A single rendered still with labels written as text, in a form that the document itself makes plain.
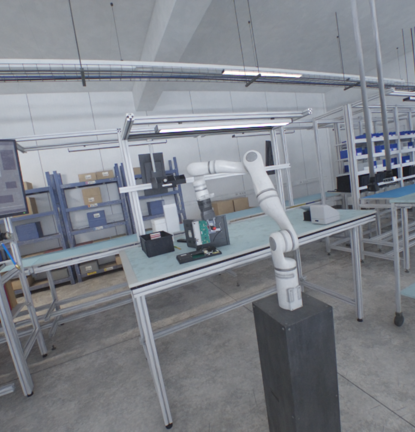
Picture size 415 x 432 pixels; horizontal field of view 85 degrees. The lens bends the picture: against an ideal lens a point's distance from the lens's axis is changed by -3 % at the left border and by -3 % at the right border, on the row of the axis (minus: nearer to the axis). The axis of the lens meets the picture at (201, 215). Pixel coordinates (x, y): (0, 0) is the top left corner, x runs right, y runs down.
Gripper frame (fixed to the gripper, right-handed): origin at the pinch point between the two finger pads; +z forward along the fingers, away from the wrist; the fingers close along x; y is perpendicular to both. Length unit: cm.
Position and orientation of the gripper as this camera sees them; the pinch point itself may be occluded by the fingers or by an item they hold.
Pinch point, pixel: (213, 229)
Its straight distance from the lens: 130.9
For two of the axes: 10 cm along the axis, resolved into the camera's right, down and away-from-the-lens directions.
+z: 2.6, 9.5, 1.5
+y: -3.2, -0.6, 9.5
